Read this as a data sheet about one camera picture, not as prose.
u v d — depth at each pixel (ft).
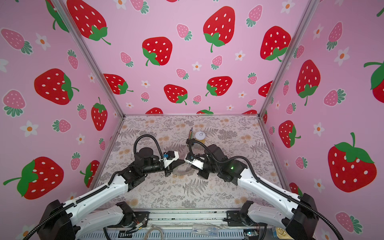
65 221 1.29
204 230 2.30
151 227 2.35
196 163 2.06
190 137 3.48
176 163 2.05
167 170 2.09
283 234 2.17
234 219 2.42
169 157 1.96
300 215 1.26
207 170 2.07
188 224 2.40
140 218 2.44
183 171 2.97
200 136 3.32
